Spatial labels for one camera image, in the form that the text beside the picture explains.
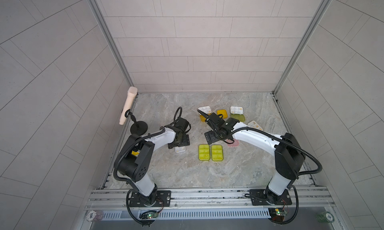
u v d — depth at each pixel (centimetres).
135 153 50
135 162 44
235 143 68
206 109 105
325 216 62
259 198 71
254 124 98
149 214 65
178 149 87
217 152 87
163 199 71
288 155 46
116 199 72
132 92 77
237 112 105
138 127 95
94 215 62
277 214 68
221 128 61
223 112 105
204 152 85
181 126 73
